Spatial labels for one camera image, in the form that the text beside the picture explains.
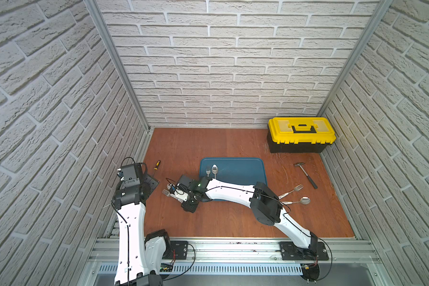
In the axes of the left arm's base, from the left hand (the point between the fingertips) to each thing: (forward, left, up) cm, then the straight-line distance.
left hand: (146, 181), depth 75 cm
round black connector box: (-32, -69, -16) cm, 77 cm away
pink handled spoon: (+15, -29, -15) cm, 36 cm away
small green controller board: (-29, -10, -18) cm, 36 cm away
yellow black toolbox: (+28, -76, +1) cm, 81 cm away
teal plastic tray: (+16, -46, -18) cm, 52 cm away
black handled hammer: (+7, -83, -16) cm, 85 cm away
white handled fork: (+5, -74, -16) cm, 75 cm away
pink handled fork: (+15, -26, -16) cm, 34 cm away
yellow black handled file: (+20, +3, -16) cm, 26 cm away
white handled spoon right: (-2, -75, -15) cm, 77 cm away
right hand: (-4, -17, -16) cm, 24 cm away
